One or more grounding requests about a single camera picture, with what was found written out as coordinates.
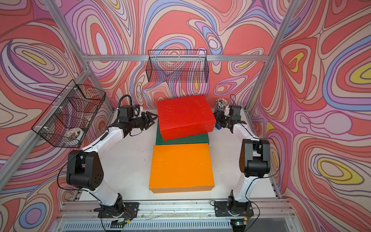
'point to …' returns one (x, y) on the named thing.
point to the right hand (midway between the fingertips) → (212, 118)
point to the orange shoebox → (181, 168)
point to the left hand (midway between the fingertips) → (158, 118)
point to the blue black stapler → (217, 126)
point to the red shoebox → (184, 116)
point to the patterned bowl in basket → (72, 136)
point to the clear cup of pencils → (221, 104)
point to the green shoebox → (202, 138)
